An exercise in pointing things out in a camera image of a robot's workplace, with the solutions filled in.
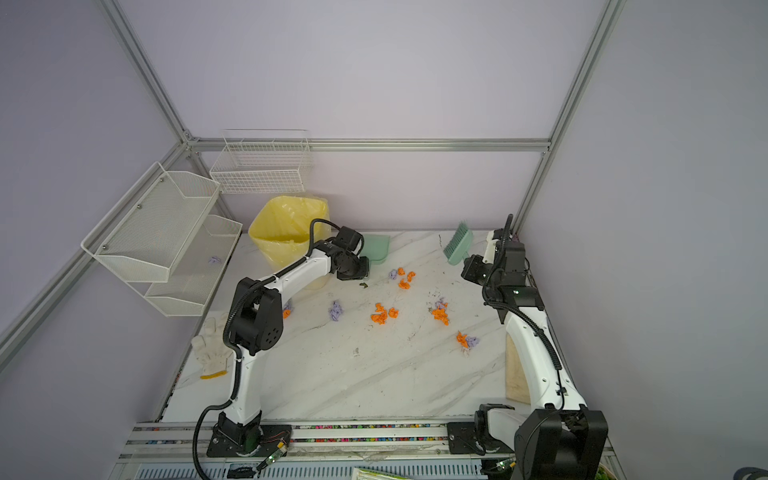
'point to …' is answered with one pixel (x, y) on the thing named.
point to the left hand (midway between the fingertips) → (364, 274)
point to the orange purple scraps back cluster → (402, 284)
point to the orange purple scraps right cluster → (439, 313)
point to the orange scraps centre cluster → (381, 318)
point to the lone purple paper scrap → (335, 311)
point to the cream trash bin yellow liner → (281, 231)
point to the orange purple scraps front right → (465, 340)
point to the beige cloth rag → (516, 380)
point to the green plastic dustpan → (376, 247)
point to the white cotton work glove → (213, 348)
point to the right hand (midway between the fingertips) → (465, 258)
